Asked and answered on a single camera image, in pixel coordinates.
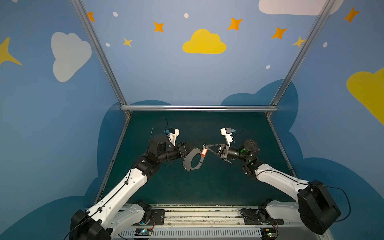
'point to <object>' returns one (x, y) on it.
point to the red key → (204, 151)
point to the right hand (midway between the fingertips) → (208, 146)
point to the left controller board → (143, 232)
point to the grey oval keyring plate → (194, 160)
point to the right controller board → (269, 233)
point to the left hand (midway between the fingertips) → (194, 148)
